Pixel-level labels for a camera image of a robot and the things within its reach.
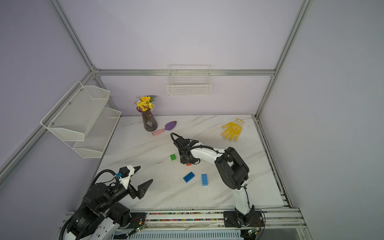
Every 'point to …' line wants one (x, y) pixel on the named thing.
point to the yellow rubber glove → (234, 128)
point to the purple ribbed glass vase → (150, 123)
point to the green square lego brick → (173, 157)
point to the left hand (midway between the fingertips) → (145, 175)
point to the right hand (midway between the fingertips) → (189, 161)
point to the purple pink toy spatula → (168, 126)
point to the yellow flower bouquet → (144, 103)
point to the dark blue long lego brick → (188, 177)
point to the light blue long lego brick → (204, 179)
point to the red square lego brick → (189, 164)
